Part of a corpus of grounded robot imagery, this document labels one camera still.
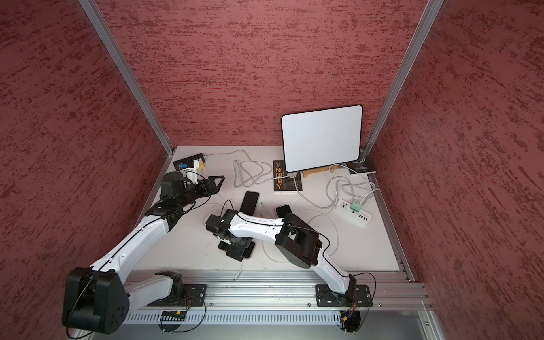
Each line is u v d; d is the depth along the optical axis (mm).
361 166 1136
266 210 967
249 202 981
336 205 967
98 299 392
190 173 719
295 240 529
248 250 777
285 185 1035
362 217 920
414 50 812
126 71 871
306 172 1053
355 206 918
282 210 976
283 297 757
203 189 721
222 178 789
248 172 1104
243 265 809
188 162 712
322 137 992
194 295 737
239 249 741
